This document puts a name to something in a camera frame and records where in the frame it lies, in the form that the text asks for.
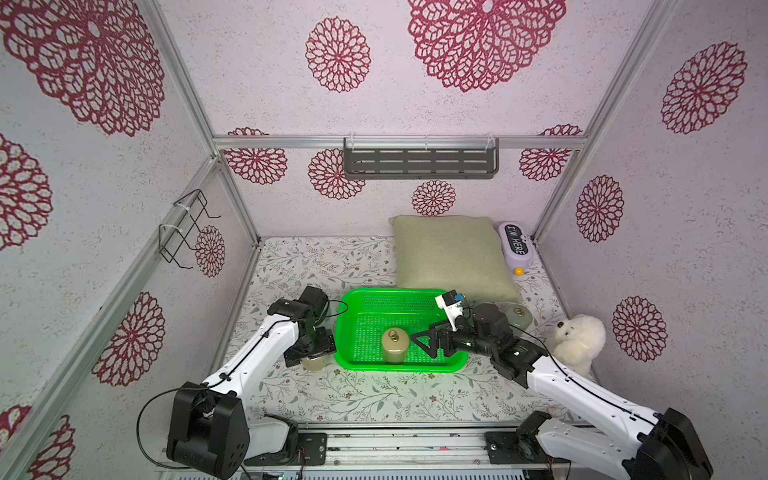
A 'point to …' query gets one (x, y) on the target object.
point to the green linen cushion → (454, 252)
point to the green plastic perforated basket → (373, 329)
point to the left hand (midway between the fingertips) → (316, 355)
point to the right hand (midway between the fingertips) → (419, 331)
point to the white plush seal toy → (576, 342)
